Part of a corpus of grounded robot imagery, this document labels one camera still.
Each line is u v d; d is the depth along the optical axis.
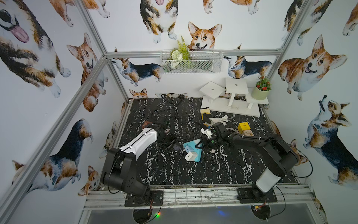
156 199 0.74
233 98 1.07
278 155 0.47
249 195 0.73
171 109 1.14
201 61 0.92
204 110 1.13
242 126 0.93
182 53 0.82
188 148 0.84
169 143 0.76
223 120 1.06
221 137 0.73
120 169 0.43
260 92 0.93
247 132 0.90
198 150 0.84
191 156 0.80
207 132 0.86
